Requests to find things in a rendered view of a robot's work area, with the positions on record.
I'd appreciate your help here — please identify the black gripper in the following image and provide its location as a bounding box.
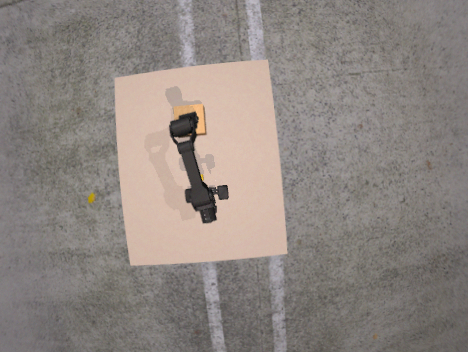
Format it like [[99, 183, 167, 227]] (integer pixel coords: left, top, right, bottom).
[[185, 185, 229, 203]]

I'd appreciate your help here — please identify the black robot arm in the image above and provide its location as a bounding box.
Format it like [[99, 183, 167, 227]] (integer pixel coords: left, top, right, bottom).
[[169, 111, 217, 223]]

